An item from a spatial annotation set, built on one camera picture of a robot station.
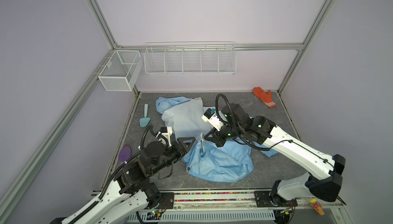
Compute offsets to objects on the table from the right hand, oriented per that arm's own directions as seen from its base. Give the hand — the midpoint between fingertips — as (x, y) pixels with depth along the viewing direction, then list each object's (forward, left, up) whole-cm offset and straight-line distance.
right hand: (205, 138), depth 66 cm
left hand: (-4, +4, +2) cm, 6 cm away
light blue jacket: (-2, -2, -22) cm, 23 cm away
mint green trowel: (+26, +42, -25) cm, 55 cm away
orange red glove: (+50, -47, -27) cm, 73 cm away
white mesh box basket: (+49, +57, -2) cm, 75 cm away
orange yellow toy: (-22, -51, -24) cm, 61 cm away
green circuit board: (-26, +25, -29) cm, 46 cm away
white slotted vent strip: (-25, -22, -28) cm, 43 cm away
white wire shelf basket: (+56, +9, +4) cm, 57 cm away
